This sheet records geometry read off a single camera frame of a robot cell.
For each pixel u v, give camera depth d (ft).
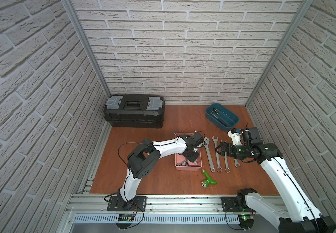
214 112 3.73
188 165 2.85
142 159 1.67
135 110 3.02
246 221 2.29
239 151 2.04
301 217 1.23
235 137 2.25
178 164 2.86
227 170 2.80
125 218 2.38
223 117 3.68
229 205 2.39
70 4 2.28
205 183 2.55
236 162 2.87
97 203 2.49
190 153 2.55
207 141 3.20
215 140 3.20
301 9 2.30
